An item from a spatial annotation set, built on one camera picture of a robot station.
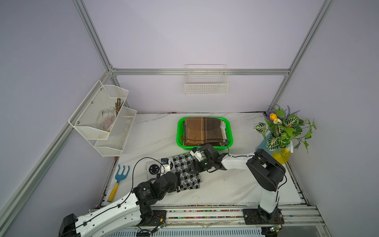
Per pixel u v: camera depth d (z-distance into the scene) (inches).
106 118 30.7
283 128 26.2
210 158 29.3
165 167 26.6
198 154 33.4
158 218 28.3
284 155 34.5
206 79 37.3
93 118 30.1
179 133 38.6
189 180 32.2
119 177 34.7
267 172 19.6
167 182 21.8
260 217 25.6
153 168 33.9
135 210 19.9
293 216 29.6
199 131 38.4
